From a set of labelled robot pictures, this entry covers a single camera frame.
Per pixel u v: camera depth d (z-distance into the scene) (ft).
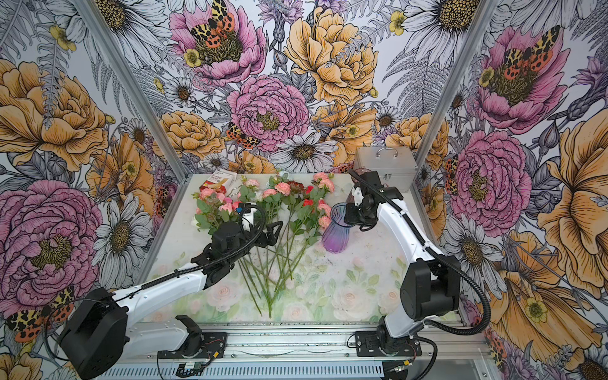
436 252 1.47
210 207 3.38
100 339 1.31
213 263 1.84
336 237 2.84
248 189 3.58
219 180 3.79
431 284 1.43
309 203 3.45
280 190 3.48
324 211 3.28
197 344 2.24
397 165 3.49
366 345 2.43
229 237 2.01
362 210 2.34
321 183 3.73
